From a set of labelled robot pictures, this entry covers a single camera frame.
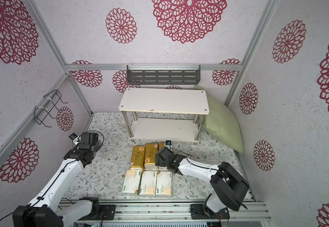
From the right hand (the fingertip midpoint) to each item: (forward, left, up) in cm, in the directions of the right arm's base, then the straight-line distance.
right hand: (161, 157), depth 88 cm
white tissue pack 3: (-16, -2, -1) cm, 16 cm away
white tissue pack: (-15, +16, -1) cm, 22 cm away
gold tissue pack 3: (0, +15, +1) cm, 15 cm away
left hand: (0, +40, +10) cm, 42 cm away
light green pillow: (+14, -34, +17) cm, 41 cm away
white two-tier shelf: (+43, 0, -7) cm, 44 cm away
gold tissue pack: (+8, +1, +1) cm, 8 cm away
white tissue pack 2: (-15, +7, -2) cm, 17 cm away
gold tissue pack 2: (+4, +7, +1) cm, 8 cm away
